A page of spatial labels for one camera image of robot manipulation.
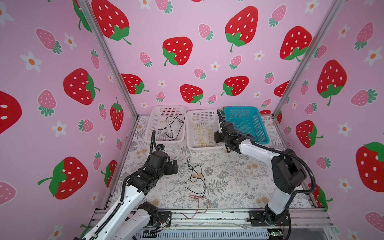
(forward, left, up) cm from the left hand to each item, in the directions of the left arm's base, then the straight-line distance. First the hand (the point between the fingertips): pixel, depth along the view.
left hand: (169, 162), depth 78 cm
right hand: (+23, -27, -1) cm, 35 cm away
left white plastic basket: (+39, +8, -12) cm, 42 cm away
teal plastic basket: (+45, -54, -15) cm, 72 cm away
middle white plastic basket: (+39, -17, -15) cm, 46 cm away
